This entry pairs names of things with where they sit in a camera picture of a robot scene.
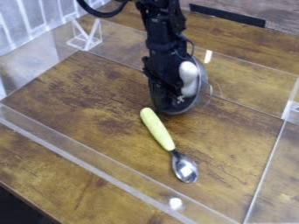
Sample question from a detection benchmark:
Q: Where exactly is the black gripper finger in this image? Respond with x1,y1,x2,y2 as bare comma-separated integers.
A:
149,81,183,114

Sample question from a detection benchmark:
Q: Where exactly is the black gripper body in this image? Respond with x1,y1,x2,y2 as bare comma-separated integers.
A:
143,40,191,96

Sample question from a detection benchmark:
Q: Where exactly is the white and brown plush mushroom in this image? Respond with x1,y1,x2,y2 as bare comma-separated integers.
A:
179,61,199,98

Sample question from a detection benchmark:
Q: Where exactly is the silver metal pot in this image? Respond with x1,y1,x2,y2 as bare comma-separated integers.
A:
143,52,210,115

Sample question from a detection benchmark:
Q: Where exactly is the yellow handled metal spoon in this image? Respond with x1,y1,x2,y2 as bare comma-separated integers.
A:
141,108,201,183

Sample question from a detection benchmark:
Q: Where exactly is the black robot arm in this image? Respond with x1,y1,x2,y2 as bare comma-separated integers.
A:
135,0,193,115

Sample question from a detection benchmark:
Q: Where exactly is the clear acrylic triangle stand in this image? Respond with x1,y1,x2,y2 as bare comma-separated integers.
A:
67,18,103,52

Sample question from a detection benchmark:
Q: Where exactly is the black strip on table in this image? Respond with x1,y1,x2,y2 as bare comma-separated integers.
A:
190,3,267,28

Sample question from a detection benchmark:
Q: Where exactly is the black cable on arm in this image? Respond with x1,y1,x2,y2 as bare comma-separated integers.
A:
75,0,134,19

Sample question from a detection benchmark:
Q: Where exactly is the clear acrylic barrier wall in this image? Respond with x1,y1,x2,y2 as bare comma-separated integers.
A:
0,103,239,224

